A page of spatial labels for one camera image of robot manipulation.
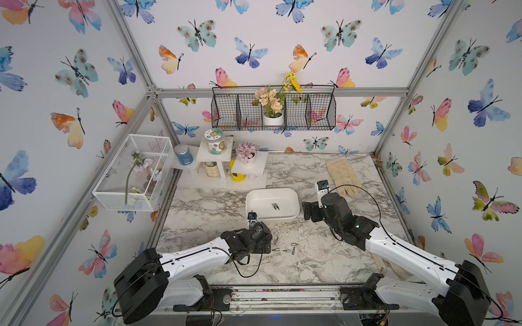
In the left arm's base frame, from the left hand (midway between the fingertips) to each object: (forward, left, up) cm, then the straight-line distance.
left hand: (263, 241), depth 84 cm
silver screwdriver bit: (+18, -7, -4) cm, 20 cm away
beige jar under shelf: (+37, +26, +3) cm, 45 cm away
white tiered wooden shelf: (+35, +20, +3) cm, 41 cm away
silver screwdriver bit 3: (-2, -5, -5) cm, 7 cm away
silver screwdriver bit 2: (+18, -6, -4) cm, 20 cm away
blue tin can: (+33, +34, +18) cm, 51 cm away
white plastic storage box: (+22, +2, -4) cm, 23 cm away
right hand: (+11, -20, +14) cm, 27 cm away
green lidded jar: (+32, +19, +25) cm, 44 cm away
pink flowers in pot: (+30, +7, +21) cm, 37 cm away
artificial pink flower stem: (+20, +45, +28) cm, 57 cm away
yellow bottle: (+32, +13, +2) cm, 35 cm away
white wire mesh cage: (+16, +45, +24) cm, 53 cm away
